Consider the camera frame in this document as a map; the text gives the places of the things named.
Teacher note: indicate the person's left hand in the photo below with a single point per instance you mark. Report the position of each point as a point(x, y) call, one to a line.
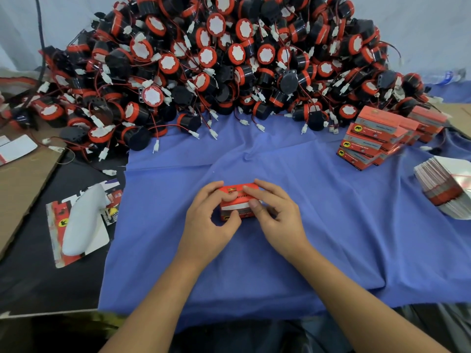
point(206, 235)

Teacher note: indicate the person's right hand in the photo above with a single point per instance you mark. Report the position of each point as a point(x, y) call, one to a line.
point(283, 220)

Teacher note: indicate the stack of box blanks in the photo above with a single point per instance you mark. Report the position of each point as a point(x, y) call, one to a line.
point(445, 184)

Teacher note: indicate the pile of black red buzzers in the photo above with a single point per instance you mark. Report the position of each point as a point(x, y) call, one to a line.
point(221, 55)

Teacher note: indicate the person's right forearm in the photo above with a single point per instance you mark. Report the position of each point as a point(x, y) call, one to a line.
point(368, 312)

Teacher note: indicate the person's left forearm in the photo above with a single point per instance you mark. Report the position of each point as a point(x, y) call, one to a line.
point(151, 316)

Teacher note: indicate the blue table cloth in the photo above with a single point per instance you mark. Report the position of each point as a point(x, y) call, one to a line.
point(383, 239)

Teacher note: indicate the brown cardboard piece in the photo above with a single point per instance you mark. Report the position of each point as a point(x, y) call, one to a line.
point(18, 191)

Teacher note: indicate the brown cardboard sheet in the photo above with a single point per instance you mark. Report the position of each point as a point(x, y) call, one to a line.
point(458, 117)

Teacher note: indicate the clear plastic water bottle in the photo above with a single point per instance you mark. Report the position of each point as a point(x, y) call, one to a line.
point(445, 77)

